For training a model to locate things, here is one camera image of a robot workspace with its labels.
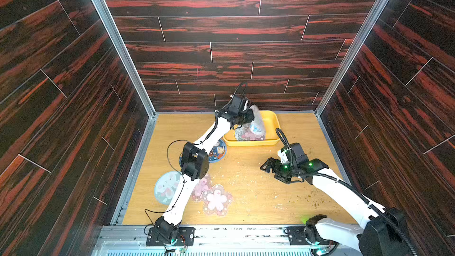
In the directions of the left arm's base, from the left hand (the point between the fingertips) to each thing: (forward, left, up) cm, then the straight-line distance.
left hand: (255, 116), depth 96 cm
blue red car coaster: (-13, +21, -17) cm, 30 cm away
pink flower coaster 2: (-32, +27, -17) cm, 46 cm away
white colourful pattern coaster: (-5, -1, -2) cm, 5 cm away
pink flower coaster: (0, +5, -16) cm, 16 cm away
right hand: (-28, -5, -7) cm, 29 cm away
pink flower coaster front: (-40, +20, -18) cm, 48 cm away
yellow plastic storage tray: (+8, -13, -14) cm, 21 cm away
